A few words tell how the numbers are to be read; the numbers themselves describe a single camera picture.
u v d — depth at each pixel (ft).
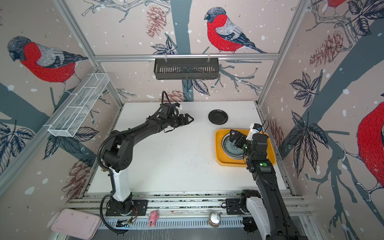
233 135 2.30
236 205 2.40
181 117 2.77
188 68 3.46
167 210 2.42
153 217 2.28
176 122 2.69
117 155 1.69
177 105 2.87
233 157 2.86
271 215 1.44
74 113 2.44
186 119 2.80
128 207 2.24
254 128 2.23
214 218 2.24
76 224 2.21
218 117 3.77
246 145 2.19
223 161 2.81
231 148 2.95
